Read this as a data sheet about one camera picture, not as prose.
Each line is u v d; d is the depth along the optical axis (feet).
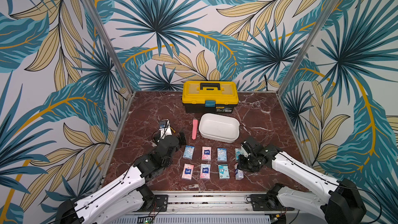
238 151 2.87
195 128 3.23
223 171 2.67
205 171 2.67
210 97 3.12
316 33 2.81
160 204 2.42
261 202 2.41
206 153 2.88
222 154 2.87
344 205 1.29
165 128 2.03
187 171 2.63
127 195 1.92
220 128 3.28
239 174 2.54
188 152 2.88
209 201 2.45
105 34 2.82
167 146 1.74
